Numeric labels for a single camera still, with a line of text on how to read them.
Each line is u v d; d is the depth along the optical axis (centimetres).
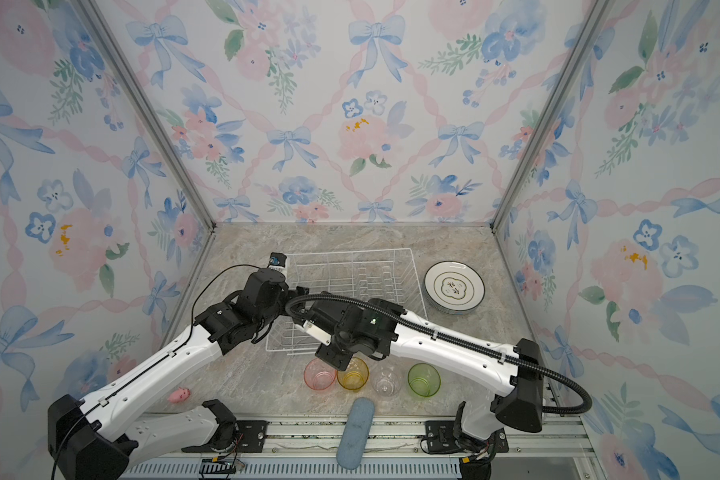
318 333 60
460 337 44
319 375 84
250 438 75
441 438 73
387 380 82
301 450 73
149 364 45
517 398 38
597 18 69
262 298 55
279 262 66
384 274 108
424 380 82
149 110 86
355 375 84
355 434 72
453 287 98
